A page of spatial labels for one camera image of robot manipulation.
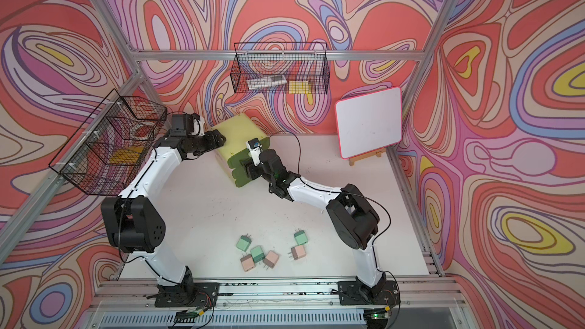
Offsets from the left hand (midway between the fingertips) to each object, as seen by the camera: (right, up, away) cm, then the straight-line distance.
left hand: (220, 140), depth 89 cm
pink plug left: (+13, -44, -10) cm, 47 cm away
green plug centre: (+16, -41, -8) cm, 45 cm away
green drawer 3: (+7, -18, +8) cm, 20 cm away
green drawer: (+7, -8, -4) cm, 11 cm away
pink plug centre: (+21, -43, -10) cm, 49 cm away
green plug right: (+32, -37, -4) cm, 49 cm away
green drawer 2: (+9, -13, -4) cm, 16 cm away
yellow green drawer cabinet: (+4, +1, 0) cm, 4 cm away
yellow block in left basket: (-24, -6, -17) cm, 30 cm away
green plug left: (+11, -39, -5) cm, 40 cm away
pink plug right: (+31, -41, -8) cm, 52 cm away
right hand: (+12, -9, -1) cm, 15 cm away
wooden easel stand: (+70, -4, +18) cm, 72 cm away
